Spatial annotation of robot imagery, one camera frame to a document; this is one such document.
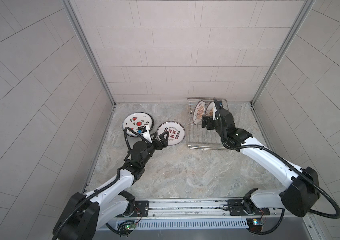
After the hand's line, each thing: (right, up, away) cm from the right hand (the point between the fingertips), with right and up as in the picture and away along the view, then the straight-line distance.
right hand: (207, 115), depth 80 cm
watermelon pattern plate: (-46, -4, +22) cm, 51 cm away
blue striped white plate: (-44, -3, +23) cm, 50 cm away
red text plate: (-17, -12, +19) cm, 28 cm away
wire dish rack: (+18, +8, +25) cm, 32 cm away
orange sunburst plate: (-1, +3, +25) cm, 25 cm away
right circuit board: (+19, -51, -12) cm, 55 cm away
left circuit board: (-37, -49, -16) cm, 63 cm away
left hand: (-22, -9, -3) cm, 24 cm away
